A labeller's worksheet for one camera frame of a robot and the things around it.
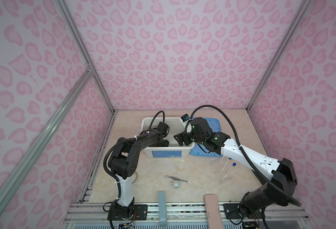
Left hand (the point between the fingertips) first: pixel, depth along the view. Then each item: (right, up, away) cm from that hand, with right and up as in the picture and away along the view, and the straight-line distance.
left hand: (162, 143), depth 98 cm
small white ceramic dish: (+9, -21, -16) cm, 28 cm away
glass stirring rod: (+16, -21, -15) cm, 31 cm away
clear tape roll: (-15, -18, -14) cm, 28 cm away
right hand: (+11, +9, -20) cm, 25 cm away
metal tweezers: (+9, -19, -13) cm, 25 cm away
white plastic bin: (+8, -2, -14) cm, 16 cm away
